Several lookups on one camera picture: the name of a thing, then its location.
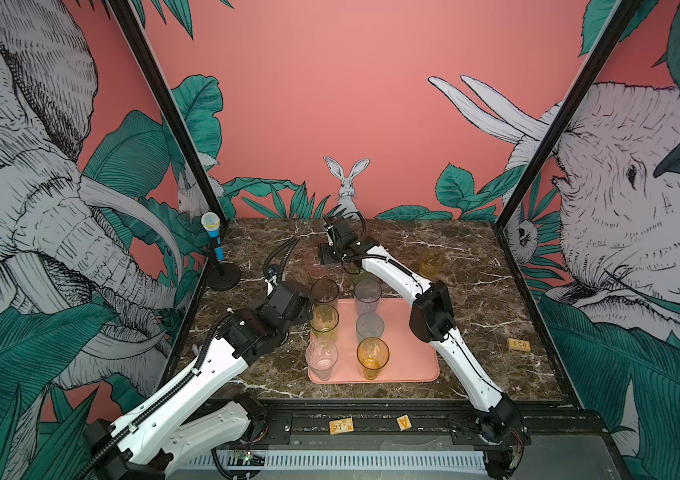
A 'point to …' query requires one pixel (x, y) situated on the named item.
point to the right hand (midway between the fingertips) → (319, 248)
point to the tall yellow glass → (372, 354)
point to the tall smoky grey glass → (325, 291)
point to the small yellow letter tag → (404, 422)
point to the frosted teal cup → (369, 325)
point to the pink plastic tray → (411, 360)
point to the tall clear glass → (321, 357)
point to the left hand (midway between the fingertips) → (294, 297)
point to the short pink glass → (313, 262)
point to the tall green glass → (323, 322)
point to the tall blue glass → (367, 292)
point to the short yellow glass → (431, 261)
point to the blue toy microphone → (210, 221)
